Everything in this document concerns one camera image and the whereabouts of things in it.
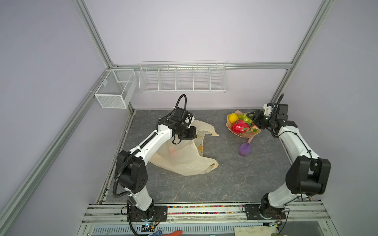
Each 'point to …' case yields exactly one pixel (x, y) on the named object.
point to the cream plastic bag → (186, 158)
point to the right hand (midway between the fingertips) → (249, 116)
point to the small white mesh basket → (117, 89)
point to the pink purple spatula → (245, 148)
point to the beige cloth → (255, 230)
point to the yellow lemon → (233, 117)
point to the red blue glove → (159, 232)
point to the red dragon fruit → (240, 126)
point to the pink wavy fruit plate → (248, 133)
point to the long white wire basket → (183, 76)
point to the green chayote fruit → (245, 118)
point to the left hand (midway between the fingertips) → (197, 137)
